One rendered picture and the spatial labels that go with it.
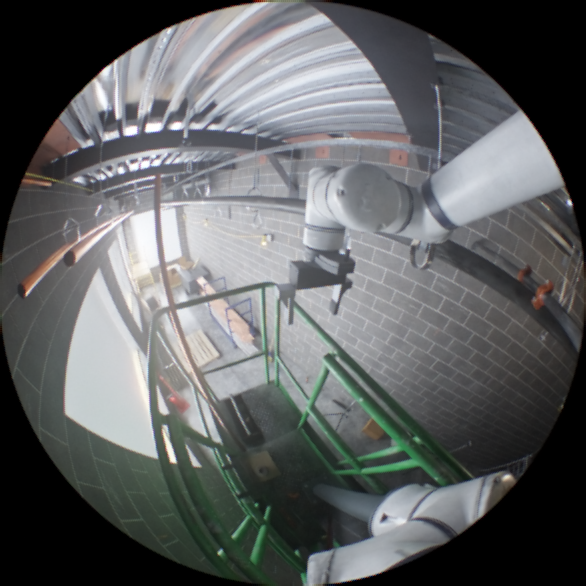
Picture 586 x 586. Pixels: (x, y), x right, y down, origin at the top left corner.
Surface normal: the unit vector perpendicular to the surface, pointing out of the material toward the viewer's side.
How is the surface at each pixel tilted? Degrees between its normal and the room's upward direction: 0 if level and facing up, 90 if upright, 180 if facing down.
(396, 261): 90
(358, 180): 83
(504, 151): 98
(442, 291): 90
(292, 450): 0
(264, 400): 0
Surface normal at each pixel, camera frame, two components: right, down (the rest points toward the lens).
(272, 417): 0.07, -0.84
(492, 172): -0.90, 0.43
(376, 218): 0.04, 0.58
